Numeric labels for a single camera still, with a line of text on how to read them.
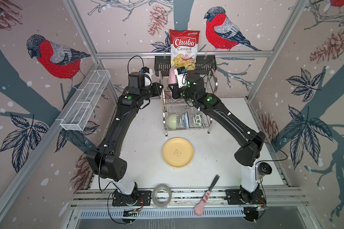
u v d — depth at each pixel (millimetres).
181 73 613
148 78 579
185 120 902
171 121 901
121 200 718
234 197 729
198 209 698
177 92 653
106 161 413
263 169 727
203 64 951
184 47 835
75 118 703
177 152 896
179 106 1031
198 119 904
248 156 582
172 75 698
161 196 756
